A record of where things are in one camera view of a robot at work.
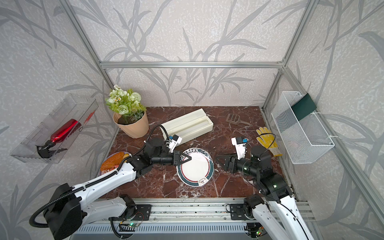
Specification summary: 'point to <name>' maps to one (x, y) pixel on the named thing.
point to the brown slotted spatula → (235, 118)
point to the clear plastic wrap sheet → (197, 171)
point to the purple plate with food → (113, 162)
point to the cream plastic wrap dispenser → (189, 126)
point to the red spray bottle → (46, 150)
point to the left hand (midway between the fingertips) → (190, 160)
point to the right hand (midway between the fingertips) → (219, 156)
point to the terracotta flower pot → (135, 128)
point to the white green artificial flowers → (127, 103)
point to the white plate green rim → (198, 171)
